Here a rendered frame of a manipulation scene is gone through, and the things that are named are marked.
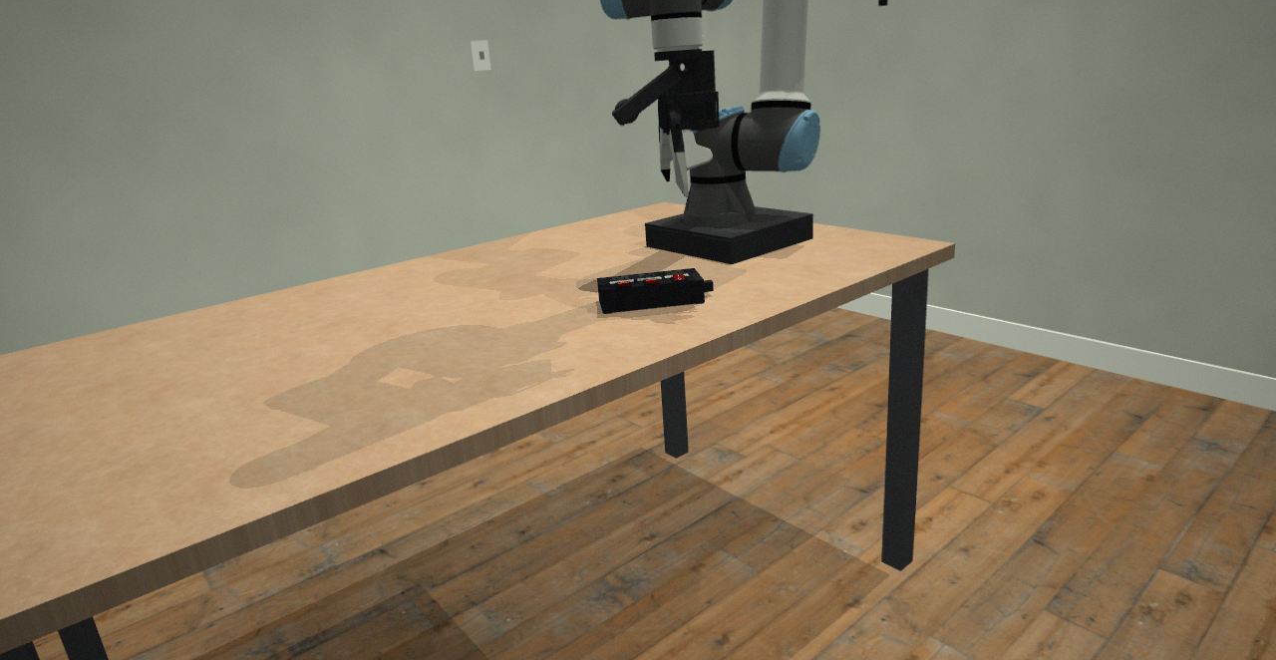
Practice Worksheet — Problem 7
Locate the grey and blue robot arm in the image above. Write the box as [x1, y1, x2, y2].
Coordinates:
[600, 0, 820, 227]

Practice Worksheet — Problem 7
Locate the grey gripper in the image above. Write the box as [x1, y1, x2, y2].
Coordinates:
[655, 49, 720, 197]

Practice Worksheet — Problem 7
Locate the black power strip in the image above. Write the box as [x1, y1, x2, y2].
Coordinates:
[597, 268, 712, 314]

